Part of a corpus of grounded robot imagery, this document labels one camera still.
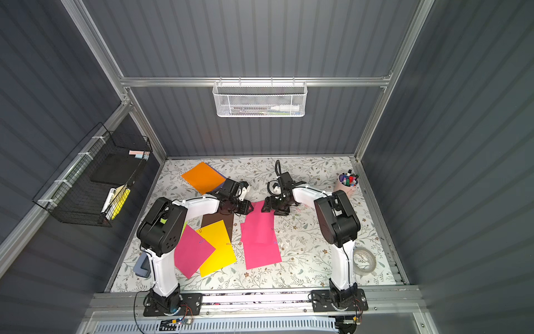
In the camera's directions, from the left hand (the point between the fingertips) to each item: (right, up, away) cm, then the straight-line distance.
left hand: (250, 208), depth 97 cm
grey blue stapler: (-40, -20, -19) cm, 48 cm away
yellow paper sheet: (-14, -11, -6) cm, 19 cm away
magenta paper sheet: (+5, -8, -5) cm, 10 cm away
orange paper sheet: (-27, +14, +14) cm, 33 cm away
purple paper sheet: (-15, +14, +14) cm, 25 cm away
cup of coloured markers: (+45, +12, -3) cm, 47 cm away
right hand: (+10, -1, -2) cm, 10 cm away
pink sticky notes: (-45, +25, -13) cm, 53 cm away
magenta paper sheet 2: (+5, -17, -13) cm, 22 cm away
